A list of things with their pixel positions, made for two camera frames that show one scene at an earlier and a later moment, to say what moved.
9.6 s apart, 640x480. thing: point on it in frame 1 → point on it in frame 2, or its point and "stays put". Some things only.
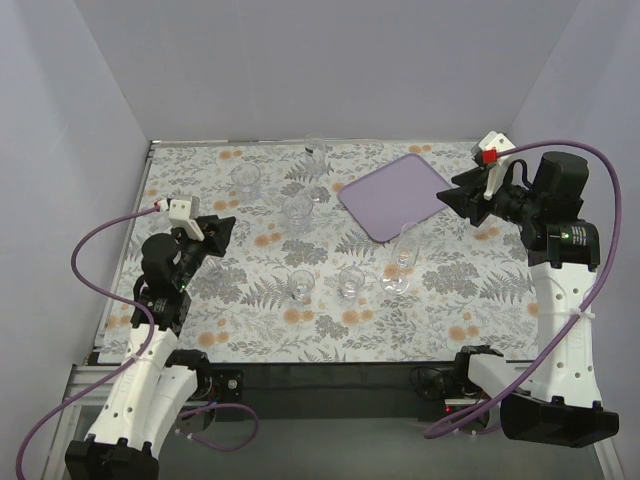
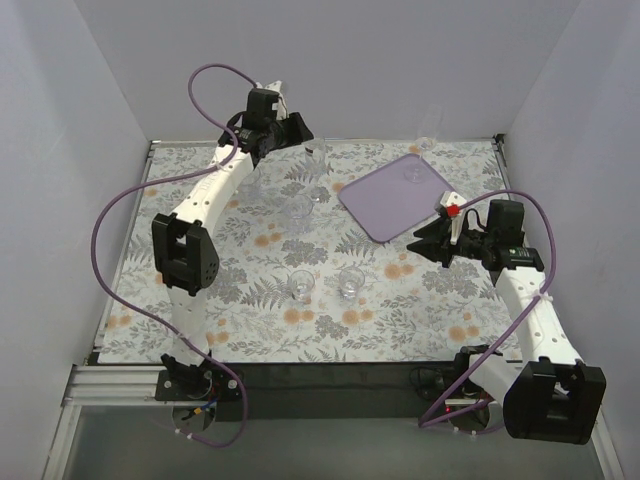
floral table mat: x=297 y=280 stays put
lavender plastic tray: x=404 y=192 stays put
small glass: x=301 y=283 stays put
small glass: x=351 y=278 stays put
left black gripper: x=209 y=238 → x=293 y=130
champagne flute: x=407 y=249 → x=427 y=126
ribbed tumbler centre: x=297 y=210 stays put
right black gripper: x=480 y=201 → x=446 y=245
